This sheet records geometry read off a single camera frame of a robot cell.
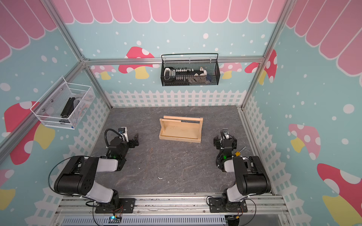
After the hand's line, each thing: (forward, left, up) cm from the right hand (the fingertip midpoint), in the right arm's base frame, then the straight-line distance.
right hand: (225, 135), depth 93 cm
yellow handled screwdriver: (-10, -8, -6) cm, 14 cm away
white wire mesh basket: (+1, +89, +29) cm, 93 cm away
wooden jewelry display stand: (+11, +30, -7) cm, 33 cm away
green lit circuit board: (-44, +64, -10) cm, 79 cm away
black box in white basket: (-3, +85, +29) cm, 90 cm away
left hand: (+1, +63, +1) cm, 63 cm away
